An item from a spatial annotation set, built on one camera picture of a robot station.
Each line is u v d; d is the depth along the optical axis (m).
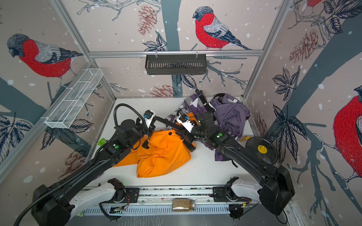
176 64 1.05
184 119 0.62
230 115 1.01
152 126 0.66
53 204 0.38
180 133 0.71
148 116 0.60
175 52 0.93
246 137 0.84
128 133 0.54
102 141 0.95
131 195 0.73
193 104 1.07
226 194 0.72
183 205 0.67
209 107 1.00
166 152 0.80
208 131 0.57
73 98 0.77
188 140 0.65
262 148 0.76
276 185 0.38
